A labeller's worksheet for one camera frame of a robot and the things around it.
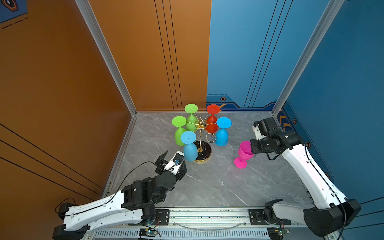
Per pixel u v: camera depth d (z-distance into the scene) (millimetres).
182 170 612
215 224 724
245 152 714
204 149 965
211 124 745
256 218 725
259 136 655
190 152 733
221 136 790
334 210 370
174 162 536
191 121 852
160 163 577
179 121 753
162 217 740
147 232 706
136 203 456
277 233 705
